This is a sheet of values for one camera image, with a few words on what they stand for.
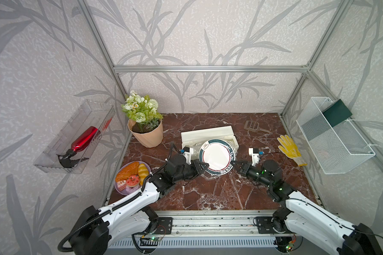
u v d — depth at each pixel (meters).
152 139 0.90
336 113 0.72
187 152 0.72
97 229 0.39
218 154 0.77
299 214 0.53
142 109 0.85
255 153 0.73
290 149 1.02
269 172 0.59
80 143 0.63
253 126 1.12
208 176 0.73
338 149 0.62
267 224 0.72
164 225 0.73
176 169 0.59
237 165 0.75
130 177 0.83
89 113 0.78
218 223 0.75
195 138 0.97
